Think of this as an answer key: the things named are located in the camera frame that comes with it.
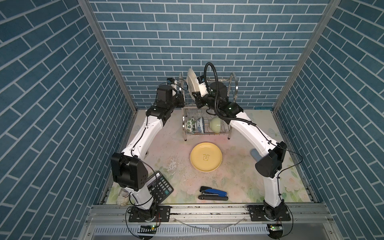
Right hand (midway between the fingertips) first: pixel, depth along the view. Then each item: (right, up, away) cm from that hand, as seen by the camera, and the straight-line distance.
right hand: (191, 90), depth 76 cm
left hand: (-5, -1, +6) cm, 8 cm away
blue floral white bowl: (+5, -19, +18) cm, 26 cm away
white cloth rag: (-35, -56, 0) cm, 66 cm away
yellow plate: (+8, -38, +18) cm, 43 cm away
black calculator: (-18, -52, +5) cm, 55 cm away
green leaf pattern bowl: (-2, -19, +18) cm, 26 cm away
